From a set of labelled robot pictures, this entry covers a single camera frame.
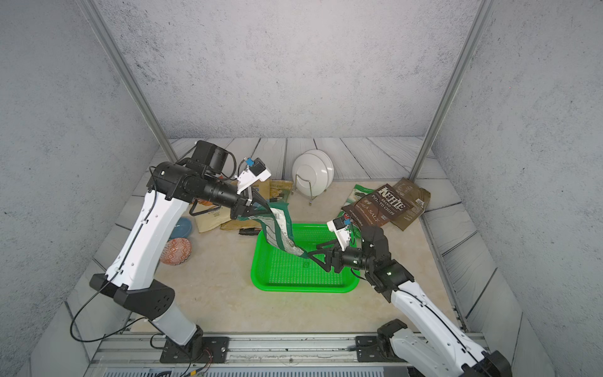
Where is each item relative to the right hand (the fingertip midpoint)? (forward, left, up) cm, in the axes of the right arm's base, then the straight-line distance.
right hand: (316, 253), depth 70 cm
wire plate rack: (+39, +2, -20) cm, 44 cm away
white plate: (+42, +1, -6) cm, 42 cm away
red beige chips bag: (+27, +45, -19) cm, 56 cm away
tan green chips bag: (+44, +17, -20) cm, 51 cm away
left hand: (+4, +11, +15) cm, 19 cm away
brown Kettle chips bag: (+35, -29, -22) cm, 50 cm away
